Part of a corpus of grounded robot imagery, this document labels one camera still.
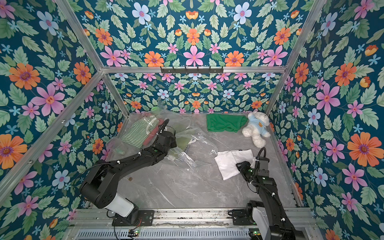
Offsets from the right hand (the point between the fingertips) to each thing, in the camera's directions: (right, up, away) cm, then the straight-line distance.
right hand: (240, 164), depth 85 cm
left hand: (-40, +16, +6) cm, 44 cm away
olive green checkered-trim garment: (-35, +17, +13) cm, 41 cm away
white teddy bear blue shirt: (+15, +21, +17) cm, 31 cm away
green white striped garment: (-68, +16, +16) cm, 72 cm away
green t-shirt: (-5, +25, +27) cm, 37 cm away
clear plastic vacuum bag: (-23, +6, +14) cm, 28 cm away
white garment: (-6, 0, +9) cm, 11 cm away
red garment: (-57, +16, +16) cm, 62 cm away
